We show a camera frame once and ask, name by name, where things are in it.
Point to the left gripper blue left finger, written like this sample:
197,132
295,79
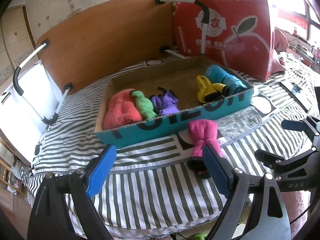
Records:
50,218

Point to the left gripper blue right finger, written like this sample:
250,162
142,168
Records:
267,219

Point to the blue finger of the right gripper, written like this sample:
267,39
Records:
309,125
270,158

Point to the magenta sock roll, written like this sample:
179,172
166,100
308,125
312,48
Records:
202,132

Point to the yellow sock roll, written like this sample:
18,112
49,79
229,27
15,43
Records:
208,91

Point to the light blue fluffy sock roll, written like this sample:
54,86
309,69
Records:
217,74

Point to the red pink sock roll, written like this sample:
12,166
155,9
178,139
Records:
121,110

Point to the purple sock roll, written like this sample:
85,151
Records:
165,103

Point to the green sock roll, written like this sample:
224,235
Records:
143,105

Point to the pink pillow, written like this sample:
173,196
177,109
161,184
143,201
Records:
280,45

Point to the striped black white bedsheet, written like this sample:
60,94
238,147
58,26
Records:
150,191

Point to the white table leg left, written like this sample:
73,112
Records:
37,88

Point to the white table leg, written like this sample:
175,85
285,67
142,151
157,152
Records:
190,20
37,88

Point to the red apple cardboard box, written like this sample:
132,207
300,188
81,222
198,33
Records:
240,36

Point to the teal cardboard tray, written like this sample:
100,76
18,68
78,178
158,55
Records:
180,76

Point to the wooden folding table top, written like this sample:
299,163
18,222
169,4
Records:
104,39

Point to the white table leg right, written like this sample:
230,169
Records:
190,20

